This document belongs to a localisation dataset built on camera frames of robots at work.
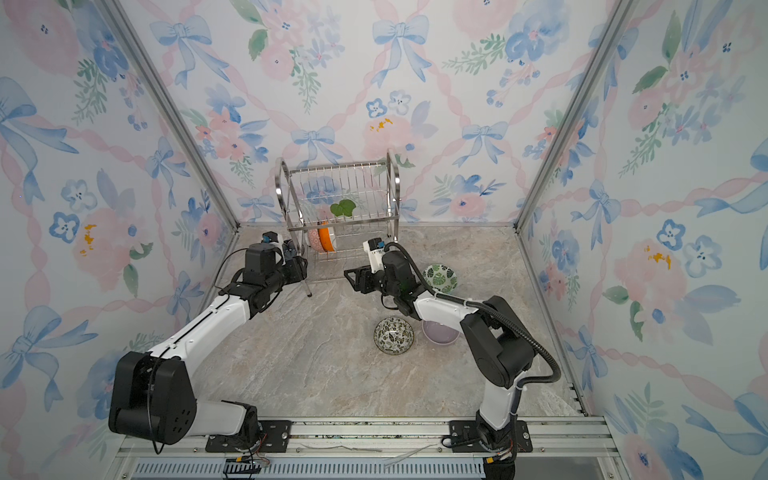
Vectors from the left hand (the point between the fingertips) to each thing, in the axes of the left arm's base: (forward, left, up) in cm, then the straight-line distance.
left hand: (300, 259), depth 87 cm
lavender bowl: (-16, -41, -15) cm, 46 cm away
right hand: (-2, -15, -2) cm, 15 cm away
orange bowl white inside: (+13, -5, -4) cm, 14 cm away
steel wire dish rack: (+38, -20, -3) cm, 43 cm away
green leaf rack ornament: (+12, -13, +9) cm, 20 cm away
